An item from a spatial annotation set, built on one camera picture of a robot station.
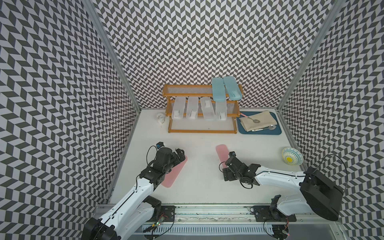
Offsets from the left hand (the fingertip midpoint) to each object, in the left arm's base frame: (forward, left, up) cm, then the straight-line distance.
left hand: (178, 155), depth 83 cm
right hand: (-7, -30, -11) cm, 33 cm away
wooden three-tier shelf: (+28, -12, -8) cm, 31 cm away
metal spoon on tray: (+25, -62, -7) cm, 67 cm away
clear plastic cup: (+32, +16, -5) cm, 36 cm away
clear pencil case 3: (+26, -7, +8) cm, 28 cm away
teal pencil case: (+31, -33, +21) cm, 50 cm away
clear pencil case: (+27, -26, +8) cm, 38 cm away
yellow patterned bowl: (+4, -70, -8) cm, 70 cm away
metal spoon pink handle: (+32, -53, -8) cm, 62 cm away
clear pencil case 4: (+32, +2, +5) cm, 33 cm away
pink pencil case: (-9, +5, -9) cm, 14 cm away
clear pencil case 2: (+30, -18, +6) cm, 35 cm away
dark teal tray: (+22, -66, -8) cm, 71 cm away
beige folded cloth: (+35, -62, -8) cm, 71 cm away
